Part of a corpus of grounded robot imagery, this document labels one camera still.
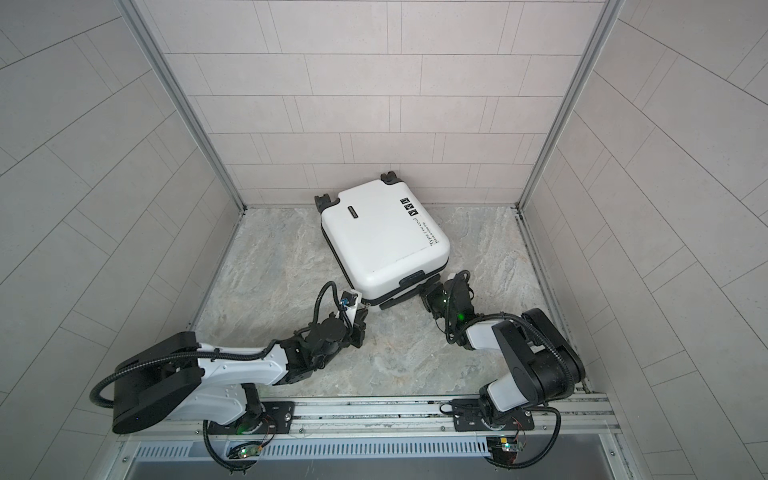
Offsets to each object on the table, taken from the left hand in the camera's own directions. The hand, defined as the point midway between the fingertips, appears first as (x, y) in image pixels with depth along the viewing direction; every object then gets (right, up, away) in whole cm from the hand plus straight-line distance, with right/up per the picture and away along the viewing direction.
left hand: (377, 311), depth 81 cm
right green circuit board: (+30, -28, -13) cm, 43 cm away
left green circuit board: (-27, -26, -17) cm, 41 cm away
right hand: (+10, +5, +8) cm, 14 cm away
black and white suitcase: (+2, +20, +2) cm, 20 cm away
